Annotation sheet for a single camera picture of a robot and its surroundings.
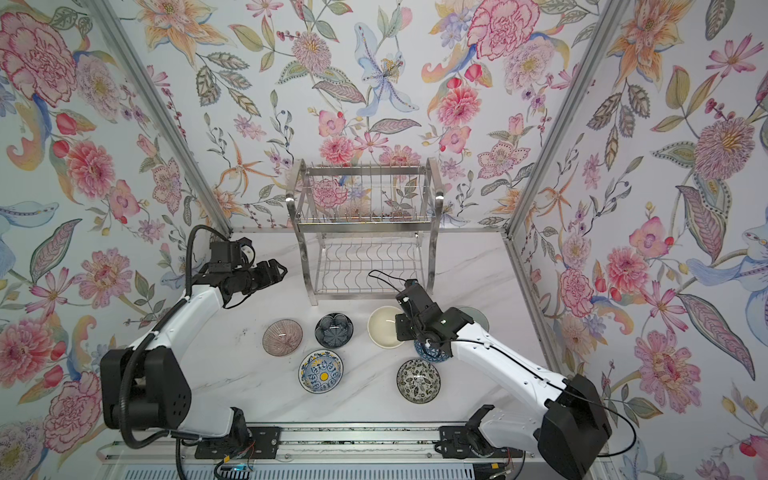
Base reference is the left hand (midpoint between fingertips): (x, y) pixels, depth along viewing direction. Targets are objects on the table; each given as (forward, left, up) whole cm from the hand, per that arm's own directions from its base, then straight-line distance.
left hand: (282, 272), depth 88 cm
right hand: (-14, -35, -4) cm, 38 cm away
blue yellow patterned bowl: (-23, -12, -16) cm, 31 cm away
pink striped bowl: (-14, +1, -14) cm, 20 cm away
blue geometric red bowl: (-19, -44, -15) cm, 50 cm away
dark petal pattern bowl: (-11, -14, -15) cm, 24 cm away
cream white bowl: (-16, -29, -5) cm, 33 cm away
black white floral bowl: (-27, -39, -15) cm, 50 cm away
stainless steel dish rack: (+25, -24, -8) cm, 35 cm away
